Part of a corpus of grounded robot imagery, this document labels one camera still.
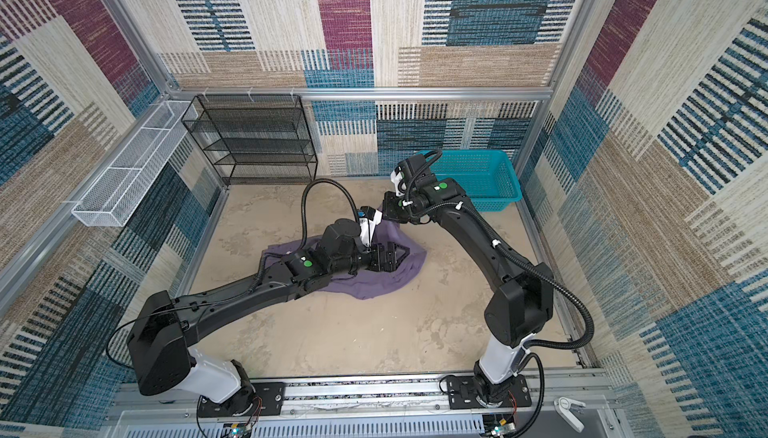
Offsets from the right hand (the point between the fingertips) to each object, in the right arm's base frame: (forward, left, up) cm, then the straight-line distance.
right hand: (383, 217), depth 80 cm
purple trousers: (-9, +6, -22) cm, 24 cm away
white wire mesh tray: (-2, +63, +11) cm, 64 cm away
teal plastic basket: (+37, -41, -23) cm, 60 cm away
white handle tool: (-41, -40, -20) cm, 61 cm away
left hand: (-9, -4, 0) cm, 10 cm away
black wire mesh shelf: (+42, +46, -6) cm, 63 cm away
